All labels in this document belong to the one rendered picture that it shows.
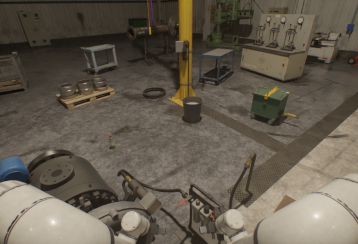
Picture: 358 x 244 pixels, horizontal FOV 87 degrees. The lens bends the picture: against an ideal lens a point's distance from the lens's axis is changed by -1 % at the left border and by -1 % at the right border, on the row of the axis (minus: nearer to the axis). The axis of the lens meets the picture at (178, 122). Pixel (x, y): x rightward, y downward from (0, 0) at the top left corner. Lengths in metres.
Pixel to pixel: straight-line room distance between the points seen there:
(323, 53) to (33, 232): 9.72
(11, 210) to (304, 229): 0.54
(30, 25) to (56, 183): 15.12
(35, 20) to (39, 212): 16.01
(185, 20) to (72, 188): 3.51
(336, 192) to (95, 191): 1.34
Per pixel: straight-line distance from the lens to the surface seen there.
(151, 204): 1.38
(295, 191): 2.81
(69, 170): 1.61
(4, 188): 0.57
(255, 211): 2.44
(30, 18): 16.33
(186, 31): 4.20
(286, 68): 6.31
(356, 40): 10.95
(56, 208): 0.47
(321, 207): 0.47
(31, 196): 0.52
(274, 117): 3.88
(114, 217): 1.19
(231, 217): 0.98
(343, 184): 0.55
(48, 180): 1.61
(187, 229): 2.19
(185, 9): 4.18
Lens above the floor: 1.90
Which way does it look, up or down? 30 degrees down
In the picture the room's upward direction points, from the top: 1 degrees counter-clockwise
